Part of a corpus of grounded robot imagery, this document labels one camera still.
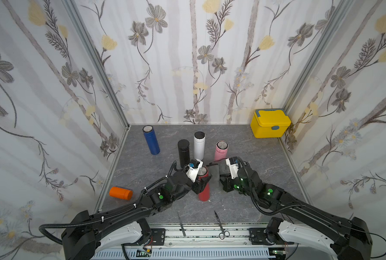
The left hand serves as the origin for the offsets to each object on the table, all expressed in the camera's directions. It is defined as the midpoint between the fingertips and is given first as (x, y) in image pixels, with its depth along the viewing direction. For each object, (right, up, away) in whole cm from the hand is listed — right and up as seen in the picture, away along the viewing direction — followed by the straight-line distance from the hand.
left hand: (207, 173), depth 73 cm
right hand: (+6, -2, +1) cm, 6 cm away
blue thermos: (-32, +14, +24) cm, 42 cm away
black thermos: (-12, +12, +9) cm, 19 cm away
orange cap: (-45, -13, +12) cm, 49 cm away
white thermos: (-3, +13, +14) cm, 19 cm away
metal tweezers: (-11, -29, +2) cm, 31 cm away
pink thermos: (+8, +9, +9) cm, 15 cm away
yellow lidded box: (+43, +26, +32) cm, 60 cm away
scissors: (+8, -29, +2) cm, 31 cm away
